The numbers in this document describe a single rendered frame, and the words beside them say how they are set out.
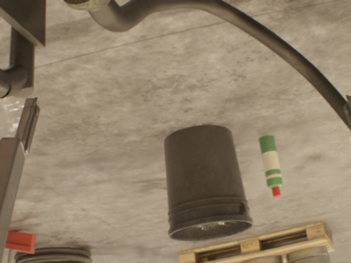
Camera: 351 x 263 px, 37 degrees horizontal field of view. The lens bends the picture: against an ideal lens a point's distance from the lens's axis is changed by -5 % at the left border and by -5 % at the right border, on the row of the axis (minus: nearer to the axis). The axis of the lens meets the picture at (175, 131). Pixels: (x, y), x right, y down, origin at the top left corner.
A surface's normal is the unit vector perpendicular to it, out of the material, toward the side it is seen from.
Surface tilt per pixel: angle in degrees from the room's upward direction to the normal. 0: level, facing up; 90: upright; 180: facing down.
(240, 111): 0
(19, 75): 102
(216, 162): 93
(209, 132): 93
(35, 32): 90
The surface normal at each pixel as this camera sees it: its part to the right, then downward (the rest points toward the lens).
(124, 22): 0.81, 0.52
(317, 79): -0.34, 0.03
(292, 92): 0.12, 0.91
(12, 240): -0.22, -0.35
